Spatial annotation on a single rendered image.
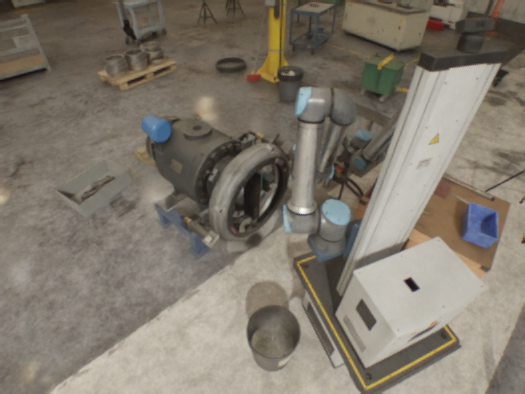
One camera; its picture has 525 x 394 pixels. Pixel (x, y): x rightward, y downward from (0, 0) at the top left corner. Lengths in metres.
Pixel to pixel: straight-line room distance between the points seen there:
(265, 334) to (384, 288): 0.89
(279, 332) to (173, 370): 0.73
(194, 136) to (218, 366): 1.56
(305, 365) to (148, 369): 1.02
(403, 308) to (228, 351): 1.20
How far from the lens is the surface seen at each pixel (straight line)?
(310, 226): 1.47
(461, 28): 1.10
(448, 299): 1.57
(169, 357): 2.21
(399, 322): 1.42
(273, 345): 2.01
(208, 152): 2.04
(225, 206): 1.79
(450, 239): 2.37
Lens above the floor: 2.05
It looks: 45 degrees down
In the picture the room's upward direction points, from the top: straight up
